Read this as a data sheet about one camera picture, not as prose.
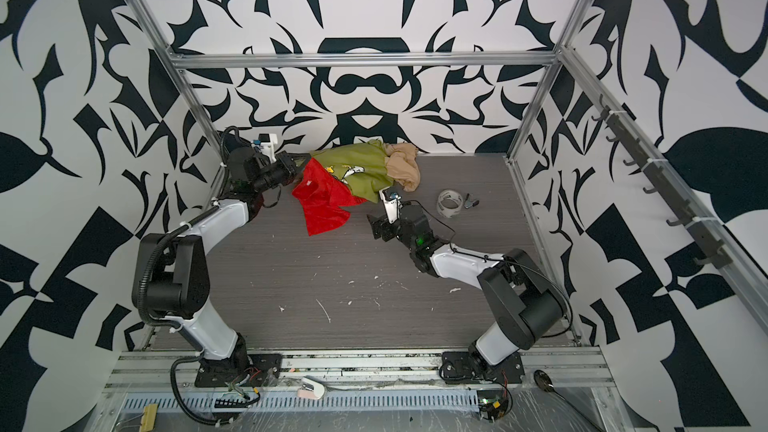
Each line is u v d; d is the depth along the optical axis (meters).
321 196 1.02
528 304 0.45
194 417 0.67
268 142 0.81
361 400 0.71
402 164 1.12
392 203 0.76
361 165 0.99
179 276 0.48
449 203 1.06
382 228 0.78
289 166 0.78
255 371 0.73
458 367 0.74
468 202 1.05
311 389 0.70
